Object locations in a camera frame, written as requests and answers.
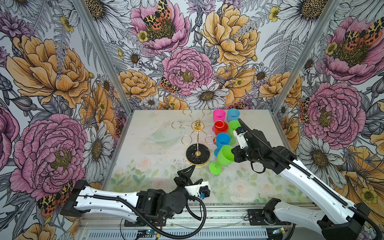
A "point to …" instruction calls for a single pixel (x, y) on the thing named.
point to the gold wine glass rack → (197, 155)
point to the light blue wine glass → (233, 114)
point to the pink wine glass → (219, 114)
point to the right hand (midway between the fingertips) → (234, 155)
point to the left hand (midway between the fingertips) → (193, 172)
